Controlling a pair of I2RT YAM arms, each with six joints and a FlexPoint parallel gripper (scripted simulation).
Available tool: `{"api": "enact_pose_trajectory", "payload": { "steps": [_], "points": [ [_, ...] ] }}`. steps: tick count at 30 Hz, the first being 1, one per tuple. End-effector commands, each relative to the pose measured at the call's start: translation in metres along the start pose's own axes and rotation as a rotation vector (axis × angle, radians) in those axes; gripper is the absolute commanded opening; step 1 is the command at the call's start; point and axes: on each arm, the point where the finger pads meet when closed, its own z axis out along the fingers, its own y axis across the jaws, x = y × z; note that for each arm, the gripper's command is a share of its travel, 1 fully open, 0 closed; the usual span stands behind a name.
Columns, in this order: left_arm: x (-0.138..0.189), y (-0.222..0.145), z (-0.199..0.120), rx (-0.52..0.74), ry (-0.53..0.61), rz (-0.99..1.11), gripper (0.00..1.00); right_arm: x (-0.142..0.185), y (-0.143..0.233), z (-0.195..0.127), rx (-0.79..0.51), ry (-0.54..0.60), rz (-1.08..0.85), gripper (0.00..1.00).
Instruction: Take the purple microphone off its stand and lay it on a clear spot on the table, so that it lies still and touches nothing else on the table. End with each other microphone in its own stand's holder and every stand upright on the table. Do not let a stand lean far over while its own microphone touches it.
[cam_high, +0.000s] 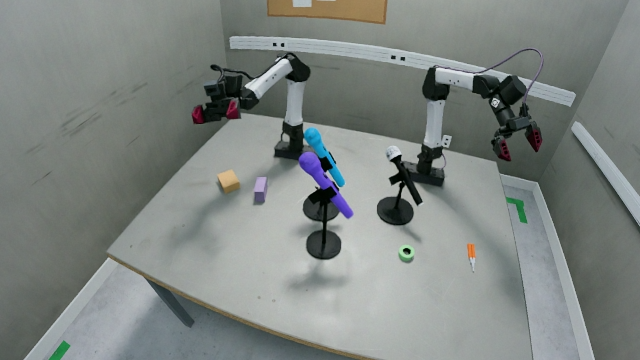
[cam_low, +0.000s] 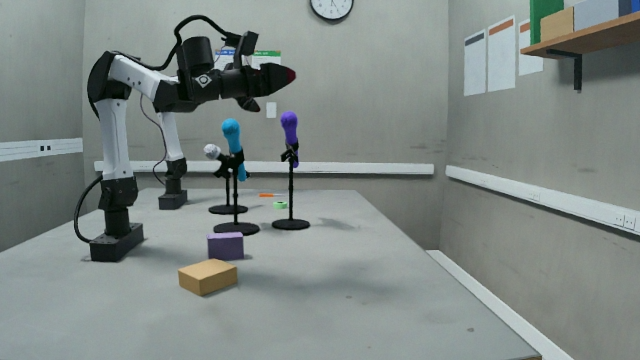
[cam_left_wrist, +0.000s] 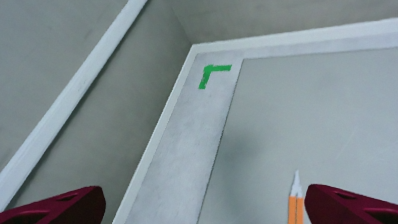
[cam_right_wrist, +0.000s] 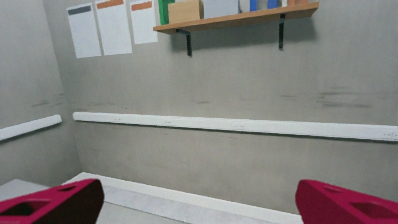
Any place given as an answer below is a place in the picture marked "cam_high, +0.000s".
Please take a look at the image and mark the light green ring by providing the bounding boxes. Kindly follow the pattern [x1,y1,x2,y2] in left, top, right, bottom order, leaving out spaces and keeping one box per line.
[398,245,414,261]

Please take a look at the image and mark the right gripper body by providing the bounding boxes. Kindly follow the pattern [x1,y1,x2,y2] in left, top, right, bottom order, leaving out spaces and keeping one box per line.
[201,97,242,123]

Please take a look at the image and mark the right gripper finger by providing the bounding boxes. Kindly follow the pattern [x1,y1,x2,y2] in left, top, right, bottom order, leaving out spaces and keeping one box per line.
[192,105,205,124]
[227,101,239,120]

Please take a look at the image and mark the light blue microphone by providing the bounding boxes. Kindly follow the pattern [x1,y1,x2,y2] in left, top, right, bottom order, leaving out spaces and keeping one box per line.
[304,128,346,187]

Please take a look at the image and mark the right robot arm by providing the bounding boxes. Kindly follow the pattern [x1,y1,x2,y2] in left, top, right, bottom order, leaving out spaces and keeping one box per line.
[204,53,317,156]

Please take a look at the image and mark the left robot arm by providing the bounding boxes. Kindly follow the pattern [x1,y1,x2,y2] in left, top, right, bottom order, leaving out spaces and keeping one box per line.
[402,67,531,180]

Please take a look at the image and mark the purple box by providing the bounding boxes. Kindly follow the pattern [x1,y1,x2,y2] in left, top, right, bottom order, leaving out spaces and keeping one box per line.
[254,177,268,202]

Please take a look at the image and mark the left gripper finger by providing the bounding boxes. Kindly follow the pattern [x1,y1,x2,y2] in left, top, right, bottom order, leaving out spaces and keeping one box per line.
[498,139,511,162]
[526,129,542,152]

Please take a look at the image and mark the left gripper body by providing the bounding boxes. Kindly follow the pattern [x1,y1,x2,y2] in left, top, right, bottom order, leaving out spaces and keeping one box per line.
[491,109,542,157]

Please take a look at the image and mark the black microphone with white head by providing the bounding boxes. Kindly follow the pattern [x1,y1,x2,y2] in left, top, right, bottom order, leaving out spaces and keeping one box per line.
[386,146,424,206]

